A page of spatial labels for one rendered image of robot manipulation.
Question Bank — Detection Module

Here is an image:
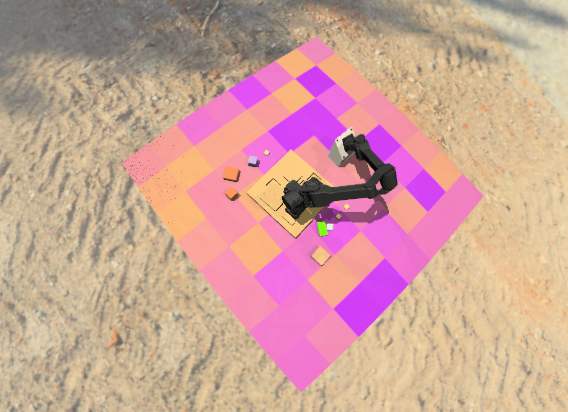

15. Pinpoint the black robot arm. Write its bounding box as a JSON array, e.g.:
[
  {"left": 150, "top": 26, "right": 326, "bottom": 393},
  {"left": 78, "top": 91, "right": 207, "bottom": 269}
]
[{"left": 281, "top": 133, "right": 398, "bottom": 210}]

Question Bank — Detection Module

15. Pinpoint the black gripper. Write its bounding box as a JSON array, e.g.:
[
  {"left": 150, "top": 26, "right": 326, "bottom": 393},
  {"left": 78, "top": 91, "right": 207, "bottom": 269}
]
[{"left": 285, "top": 177, "right": 316, "bottom": 219}]

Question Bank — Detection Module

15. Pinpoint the brown rectangular block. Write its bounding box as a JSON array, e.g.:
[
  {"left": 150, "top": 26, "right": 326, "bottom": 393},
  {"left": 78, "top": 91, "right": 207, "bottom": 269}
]
[{"left": 311, "top": 246, "right": 330, "bottom": 266}]

